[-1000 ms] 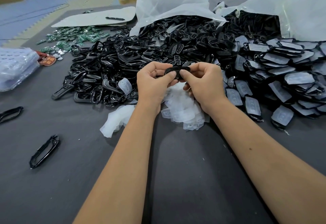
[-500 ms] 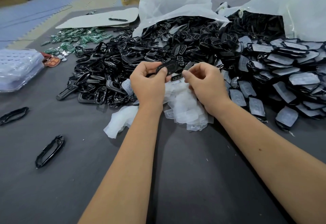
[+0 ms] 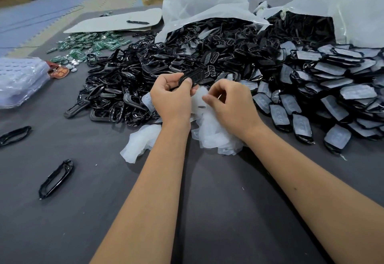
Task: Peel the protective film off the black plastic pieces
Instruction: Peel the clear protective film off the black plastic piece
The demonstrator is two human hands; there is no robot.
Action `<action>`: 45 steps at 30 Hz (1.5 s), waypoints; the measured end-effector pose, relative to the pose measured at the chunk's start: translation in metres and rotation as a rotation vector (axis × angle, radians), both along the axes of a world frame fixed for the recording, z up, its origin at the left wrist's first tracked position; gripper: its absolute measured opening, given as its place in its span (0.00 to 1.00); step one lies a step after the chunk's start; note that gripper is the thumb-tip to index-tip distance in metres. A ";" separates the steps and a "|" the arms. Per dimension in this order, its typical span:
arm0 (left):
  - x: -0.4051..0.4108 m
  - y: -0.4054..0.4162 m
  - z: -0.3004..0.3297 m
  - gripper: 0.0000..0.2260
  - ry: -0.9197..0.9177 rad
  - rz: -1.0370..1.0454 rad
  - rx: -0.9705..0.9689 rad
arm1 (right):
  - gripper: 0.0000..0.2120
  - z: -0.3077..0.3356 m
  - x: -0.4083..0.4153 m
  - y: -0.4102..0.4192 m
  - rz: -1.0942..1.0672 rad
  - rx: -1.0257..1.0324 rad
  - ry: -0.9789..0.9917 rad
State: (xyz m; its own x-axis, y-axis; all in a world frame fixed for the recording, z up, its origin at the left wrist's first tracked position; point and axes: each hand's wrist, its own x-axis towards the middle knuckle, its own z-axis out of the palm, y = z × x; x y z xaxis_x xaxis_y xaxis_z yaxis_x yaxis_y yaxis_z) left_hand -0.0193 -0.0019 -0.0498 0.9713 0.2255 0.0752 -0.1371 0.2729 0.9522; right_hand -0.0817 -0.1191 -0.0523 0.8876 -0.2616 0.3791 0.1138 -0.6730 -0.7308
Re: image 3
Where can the person's right hand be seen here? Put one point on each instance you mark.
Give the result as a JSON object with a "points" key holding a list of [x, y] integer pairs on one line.
{"points": [[234, 107]]}

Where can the person's left hand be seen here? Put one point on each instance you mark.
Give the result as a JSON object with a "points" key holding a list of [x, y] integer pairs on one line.
{"points": [[169, 100]]}

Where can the person's left thumb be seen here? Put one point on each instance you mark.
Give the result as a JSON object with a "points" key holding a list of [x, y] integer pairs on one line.
{"points": [[187, 88]]}

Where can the person's right thumb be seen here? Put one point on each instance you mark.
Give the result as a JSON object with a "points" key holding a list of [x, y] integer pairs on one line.
{"points": [[210, 104]]}

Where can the black key fob shell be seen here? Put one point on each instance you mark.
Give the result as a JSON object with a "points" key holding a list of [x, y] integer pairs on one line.
{"points": [[195, 77]]}

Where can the person's right forearm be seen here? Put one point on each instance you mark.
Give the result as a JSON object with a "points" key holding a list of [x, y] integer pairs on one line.
{"points": [[309, 191]]}

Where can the person's left forearm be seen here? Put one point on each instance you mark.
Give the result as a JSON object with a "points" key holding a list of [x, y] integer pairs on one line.
{"points": [[144, 194]]}

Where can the pile of clear silicone pads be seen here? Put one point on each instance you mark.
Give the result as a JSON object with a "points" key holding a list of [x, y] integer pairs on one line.
{"points": [[186, 131]]}

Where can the pile of black key frames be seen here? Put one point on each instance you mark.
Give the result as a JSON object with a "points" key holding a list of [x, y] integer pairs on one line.
{"points": [[132, 74]]}

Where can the pile of black button shells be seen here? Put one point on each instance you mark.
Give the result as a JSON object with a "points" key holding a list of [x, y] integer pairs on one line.
{"points": [[240, 47]]}

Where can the black pen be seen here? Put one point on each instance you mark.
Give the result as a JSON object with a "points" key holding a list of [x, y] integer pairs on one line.
{"points": [[137, 22]]}

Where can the white plastic bag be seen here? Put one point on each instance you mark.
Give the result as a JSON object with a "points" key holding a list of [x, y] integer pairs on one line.
{"points": [[207, 5]]}

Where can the white cardboard sheet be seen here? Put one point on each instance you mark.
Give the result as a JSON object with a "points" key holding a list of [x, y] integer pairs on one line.
{"points": [[117, 20]]}

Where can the pile of green circuit boards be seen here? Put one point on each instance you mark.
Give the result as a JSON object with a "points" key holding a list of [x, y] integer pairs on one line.
{"points": [[88, 46]]}

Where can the pile of silver button cells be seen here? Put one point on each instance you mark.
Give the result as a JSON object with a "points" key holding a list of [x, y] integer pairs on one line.
{"points": [[73, 62]]}

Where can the pile of film-covered key shells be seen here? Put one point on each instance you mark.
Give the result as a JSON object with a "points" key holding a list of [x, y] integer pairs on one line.
{"points": [[327, 92]]}

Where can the large clear plastic bag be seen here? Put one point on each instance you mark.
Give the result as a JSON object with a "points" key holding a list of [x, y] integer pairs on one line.
{"points": [[336, 5]]}

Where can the clear bag of blister trays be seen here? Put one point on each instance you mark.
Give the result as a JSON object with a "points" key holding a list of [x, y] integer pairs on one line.
{"points": [[22, 80]]}

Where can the single black key frame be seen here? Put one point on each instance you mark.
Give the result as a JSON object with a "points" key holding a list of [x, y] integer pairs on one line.
{"points": [[15, 135], [55, 179]]}

